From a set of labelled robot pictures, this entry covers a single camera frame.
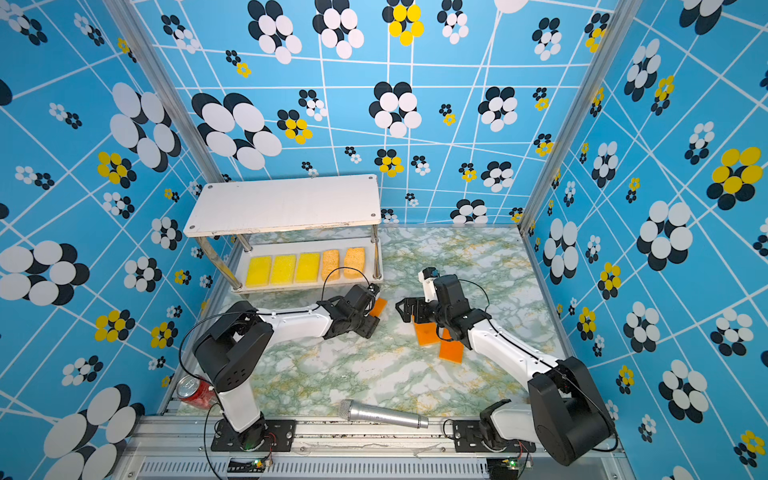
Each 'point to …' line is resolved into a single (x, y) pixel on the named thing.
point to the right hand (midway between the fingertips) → (411, 304)
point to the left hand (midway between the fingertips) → (370, 317)
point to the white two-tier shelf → (245, 216)
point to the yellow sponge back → (258, 271)
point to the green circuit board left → (246, 465)
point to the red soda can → (196, 391)
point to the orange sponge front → (451, 351)
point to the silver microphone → (350, 409)
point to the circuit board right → (503, 468)
